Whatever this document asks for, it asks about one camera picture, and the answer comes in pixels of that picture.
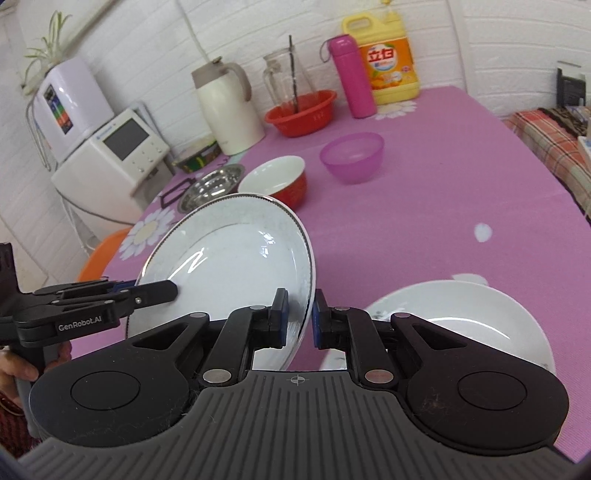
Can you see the purple translucent plastic bowl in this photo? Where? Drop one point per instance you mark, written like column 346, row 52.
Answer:
column 354, row 158

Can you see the patterned side table cloth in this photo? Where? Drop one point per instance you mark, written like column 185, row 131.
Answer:
column 554, row 142

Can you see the stainless steel bowl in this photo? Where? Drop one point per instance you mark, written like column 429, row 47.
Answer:
column 220, row 182

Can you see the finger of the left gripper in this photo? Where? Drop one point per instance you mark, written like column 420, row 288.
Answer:
column 151, row 294
column 121, row 285

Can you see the red white ceramic bowl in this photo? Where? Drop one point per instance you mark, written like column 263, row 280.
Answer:
column 282, row 178

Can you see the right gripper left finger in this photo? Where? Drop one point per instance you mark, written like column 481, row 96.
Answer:
column 246, row 330

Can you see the orange plastic stool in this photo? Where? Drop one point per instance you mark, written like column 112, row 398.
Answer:
column 97, row 262

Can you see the green instant noodle bowl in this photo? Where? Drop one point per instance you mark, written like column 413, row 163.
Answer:
column 197, row 155

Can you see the white thermos jug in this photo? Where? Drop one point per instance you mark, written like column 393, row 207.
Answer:
column 225, row 97

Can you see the red plastic basket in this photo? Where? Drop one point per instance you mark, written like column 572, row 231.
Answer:
column 317, row 113

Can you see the black stirring stick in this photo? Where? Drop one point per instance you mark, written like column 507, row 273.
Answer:
column 293, row 75

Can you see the white purifier with panel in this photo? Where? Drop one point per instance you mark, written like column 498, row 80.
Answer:
column 69, row 107

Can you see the glass pitcher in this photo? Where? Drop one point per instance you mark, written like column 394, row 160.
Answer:
column 276, row 76

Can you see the yellow detergent bottle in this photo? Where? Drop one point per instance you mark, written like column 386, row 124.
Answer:
column 386, row 53

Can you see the potted green plant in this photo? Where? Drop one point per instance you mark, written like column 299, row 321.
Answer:
column 54, row 50

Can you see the white plate dark rim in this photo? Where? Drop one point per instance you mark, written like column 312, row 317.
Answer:
column 231, row 253

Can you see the pink thermos bottle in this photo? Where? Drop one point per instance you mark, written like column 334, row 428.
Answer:
column 352, row 73

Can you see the white water dispenser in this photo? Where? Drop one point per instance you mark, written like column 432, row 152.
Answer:
column 114, row 175

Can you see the purple floral tablecloth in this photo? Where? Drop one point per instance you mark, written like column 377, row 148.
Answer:
column 457, row 193

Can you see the left hand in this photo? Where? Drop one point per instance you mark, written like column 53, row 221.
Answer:
column 15, row 368

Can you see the black box on sidetable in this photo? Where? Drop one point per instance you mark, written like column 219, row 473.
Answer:
column 570, row 85

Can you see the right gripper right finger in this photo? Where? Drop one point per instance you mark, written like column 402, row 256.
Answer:
column 352, row 331

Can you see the white floral ceramic plate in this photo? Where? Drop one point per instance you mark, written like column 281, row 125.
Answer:
column 474, row 310

